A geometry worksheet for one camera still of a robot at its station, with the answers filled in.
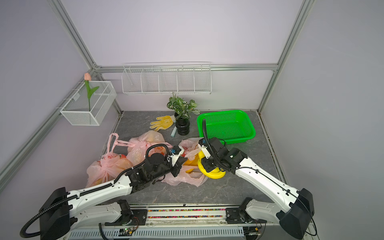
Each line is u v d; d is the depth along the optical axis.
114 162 0.79
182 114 0.87
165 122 1.12
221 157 0.56
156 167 0.57
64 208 0.41
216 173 0.74
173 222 0.73
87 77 0.83
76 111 0.74
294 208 0.38
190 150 0.75
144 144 0.85
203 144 0.68
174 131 1.06
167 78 0.99
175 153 0.63
